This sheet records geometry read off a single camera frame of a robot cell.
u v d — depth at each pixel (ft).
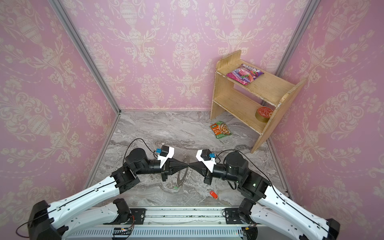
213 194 2.67
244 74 2.45
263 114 2.80
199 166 1.86
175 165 1.91
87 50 2.85
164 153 1.73
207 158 1.63
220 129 3.57
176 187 2.20
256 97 2.30
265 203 1.49
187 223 2.40
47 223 1.30
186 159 2.34
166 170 1.80
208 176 1.72
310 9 2.26
